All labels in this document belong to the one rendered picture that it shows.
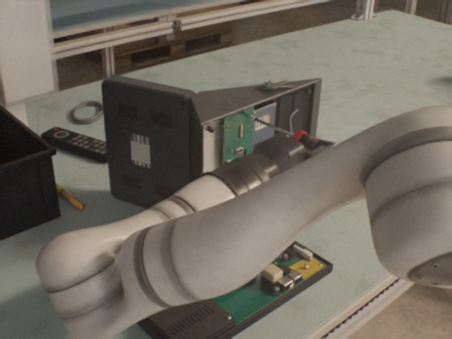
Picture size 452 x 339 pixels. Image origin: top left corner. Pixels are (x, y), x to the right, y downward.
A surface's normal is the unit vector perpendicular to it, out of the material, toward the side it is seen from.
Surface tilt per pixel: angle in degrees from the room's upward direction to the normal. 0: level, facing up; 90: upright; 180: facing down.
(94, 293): 61
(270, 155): 24
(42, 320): 0
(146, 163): 90
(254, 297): 0
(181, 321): 0
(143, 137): 90
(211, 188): 15
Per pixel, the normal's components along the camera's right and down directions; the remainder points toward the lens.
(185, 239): -0.49, -0.38
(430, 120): -0.26, -0.65
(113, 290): 0.76, -0.22
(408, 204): -0.70, -0.37
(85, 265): 0.47, -0.08
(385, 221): -0.92, -0.20
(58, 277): -0.13, 0.19
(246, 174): 0.21, -0.66
